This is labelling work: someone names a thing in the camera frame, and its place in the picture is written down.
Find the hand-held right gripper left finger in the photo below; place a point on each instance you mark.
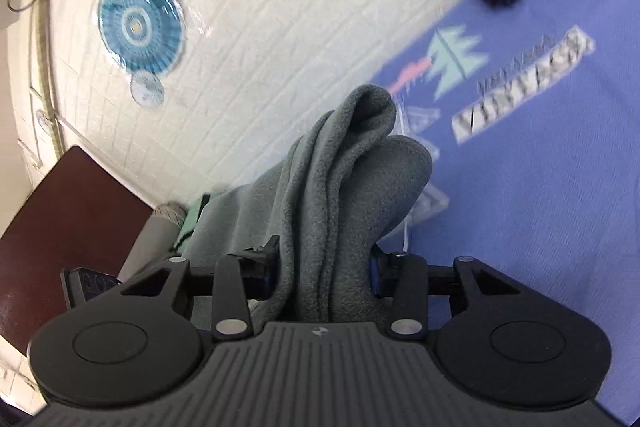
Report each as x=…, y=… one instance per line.
x=260, y=277

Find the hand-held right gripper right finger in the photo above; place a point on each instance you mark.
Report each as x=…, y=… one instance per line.
x=382, y=277

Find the white wall conduit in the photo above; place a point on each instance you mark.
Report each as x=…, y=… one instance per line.
x=45, y=82

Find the blue printed bedsheet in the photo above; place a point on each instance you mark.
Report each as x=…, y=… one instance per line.
x=525, y=207

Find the small white blue paper fan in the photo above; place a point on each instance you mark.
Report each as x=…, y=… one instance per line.
x=147, y=89

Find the brown wooden board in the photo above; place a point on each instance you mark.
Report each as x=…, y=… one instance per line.
x=70, y=232

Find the large teal paper fan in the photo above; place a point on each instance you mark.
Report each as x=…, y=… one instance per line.
x=140, y=24

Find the grey bolster pillow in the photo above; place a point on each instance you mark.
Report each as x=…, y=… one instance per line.
x=150, y=242

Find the grey fleece pants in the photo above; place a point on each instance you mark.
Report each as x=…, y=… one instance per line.
x=340, y=187

